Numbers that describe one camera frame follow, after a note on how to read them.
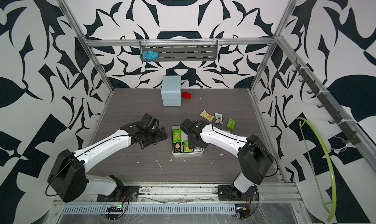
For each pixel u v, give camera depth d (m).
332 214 0.50
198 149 0.86
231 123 0.99
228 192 0.73
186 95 1.15
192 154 0.86
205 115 1.04
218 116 1.03
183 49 0.93
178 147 0.87
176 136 0.92
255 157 0.47
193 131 0.61
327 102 0.55
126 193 0.74
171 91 0.98
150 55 0.91
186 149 0.86
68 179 0.41
